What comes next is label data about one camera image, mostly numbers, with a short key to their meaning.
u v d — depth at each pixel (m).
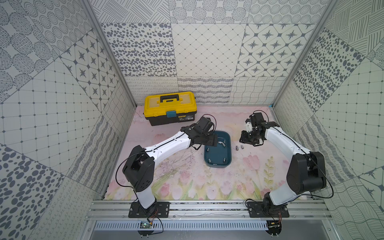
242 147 0.98
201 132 0.64
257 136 0.68
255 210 0.73
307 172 0.45
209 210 0.76
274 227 0.72
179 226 0.70
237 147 0.96
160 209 0.73
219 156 0.96
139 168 0.45
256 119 0.72
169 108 0.98
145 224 0.72
